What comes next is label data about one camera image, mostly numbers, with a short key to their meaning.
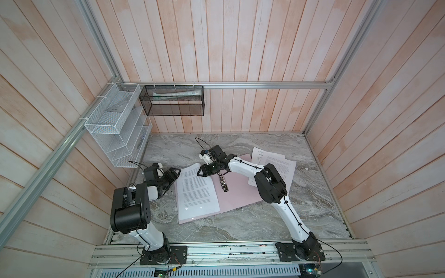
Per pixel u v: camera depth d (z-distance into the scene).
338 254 0.66
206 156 0.93
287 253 0.73
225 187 0.94
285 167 1.02
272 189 0.61
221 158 0.83
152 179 0.75
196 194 0.92
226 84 0.98
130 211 0.47
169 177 0.86
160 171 0.81
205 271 0.70
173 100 1.03
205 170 0.88
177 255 0.73
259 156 1.07
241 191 0.92
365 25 0.73
